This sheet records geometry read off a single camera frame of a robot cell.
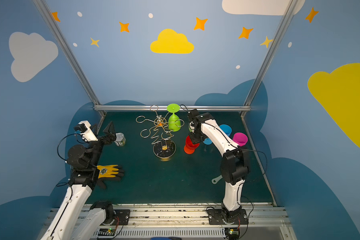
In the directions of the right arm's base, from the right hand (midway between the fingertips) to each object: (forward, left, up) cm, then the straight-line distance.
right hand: (199, 138), depth 89 cm
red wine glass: (-7, +6, +1) cm, 9 cm away
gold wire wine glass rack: (0, +22, -11) cm, 25 cm away
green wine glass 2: (+10, +5, -4) cm, 12 cm away
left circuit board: (-48, +46, -16) cm, 68 cm away
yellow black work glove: (-20, +50, -10) cm, 55 cm away
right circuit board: (-45, -17, -17) cm, 51 cm away
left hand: (-9, +47, +22) cm, 52 cm away
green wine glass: (+8, +16, +6) cm, 19 cm away
